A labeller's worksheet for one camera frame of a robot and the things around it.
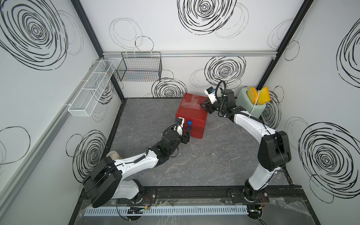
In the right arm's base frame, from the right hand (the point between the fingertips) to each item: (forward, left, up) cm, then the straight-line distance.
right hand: (204, 102), depth 87 cm
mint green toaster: (+9, -30, -10) cm, 33 cm away
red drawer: (-13, +7, -4) cm, 15 cm away
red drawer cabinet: (-7, +6, -4) cm, 10 cm away
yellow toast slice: (+9, -41, -4) cm, 43 cm away
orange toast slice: (+11, -34, -3) cm, 36 cm away
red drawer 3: (-14, +4, -17) cm, 22 cm away
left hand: (-16, +11, -4) cm, 20 cm away
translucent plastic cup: (-31, +52, -12) cm, 61 cm away
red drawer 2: (-12, +6, -12) cm, 18 cm away
